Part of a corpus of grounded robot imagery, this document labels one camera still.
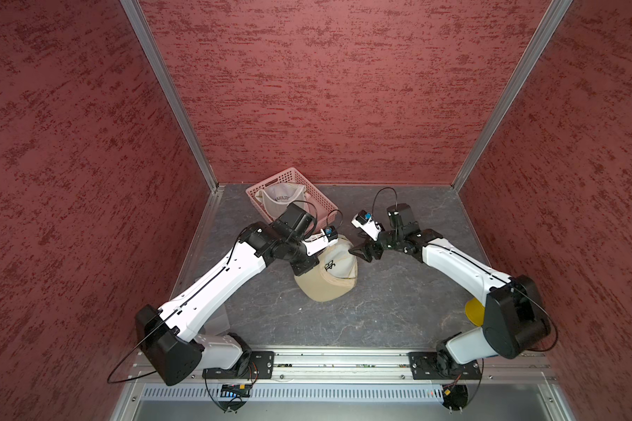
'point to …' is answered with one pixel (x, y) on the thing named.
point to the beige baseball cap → (333, 276)
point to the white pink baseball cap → (277, 196)
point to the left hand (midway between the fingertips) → (309, 262)
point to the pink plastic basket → (320, 206)
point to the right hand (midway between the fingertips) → (356, 244)
